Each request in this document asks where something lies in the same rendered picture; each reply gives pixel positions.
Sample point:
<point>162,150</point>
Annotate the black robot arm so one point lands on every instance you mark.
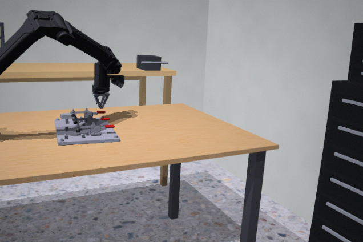
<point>51,24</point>

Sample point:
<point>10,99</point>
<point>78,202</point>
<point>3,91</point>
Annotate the black toggle clamp with red handle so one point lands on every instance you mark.
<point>95,130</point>
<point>89,120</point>

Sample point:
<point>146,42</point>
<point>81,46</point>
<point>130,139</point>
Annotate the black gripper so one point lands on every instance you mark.
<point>104,91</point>

